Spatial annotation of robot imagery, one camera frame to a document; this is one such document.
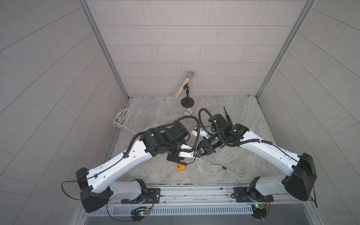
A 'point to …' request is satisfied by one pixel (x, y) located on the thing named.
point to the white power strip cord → (122, 116)
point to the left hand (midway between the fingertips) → (187, 151)
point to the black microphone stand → (187, 101)
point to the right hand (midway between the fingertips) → (196, 156)
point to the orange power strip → (180, 168)
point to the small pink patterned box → (189, 112)
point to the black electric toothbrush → (228, 119)
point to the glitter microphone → (185, 81)
